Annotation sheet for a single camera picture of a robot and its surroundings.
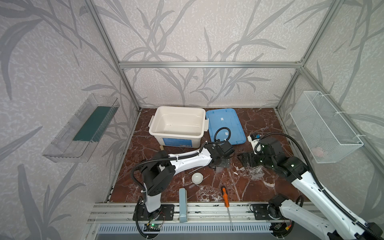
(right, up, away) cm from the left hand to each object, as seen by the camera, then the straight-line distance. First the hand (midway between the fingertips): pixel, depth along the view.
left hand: (222, 159), depth 85 cm
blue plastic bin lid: (+5, +20, +27) cm, 33 cm away
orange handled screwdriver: (+1, -20, -9) cm, 22 cm away
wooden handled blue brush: (-38, +5, +11) cm, 40 cm away
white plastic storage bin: (-29, +18, +23) cm, 41 cm away
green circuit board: (-36, -30, -14) cm, 49 cm away
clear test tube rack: (+20, -8, +2) cm, 22 cm away
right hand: (+10, +7, -9) cm, 15 cm away
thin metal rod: (-16, -8, +4) cm, 18 cm away
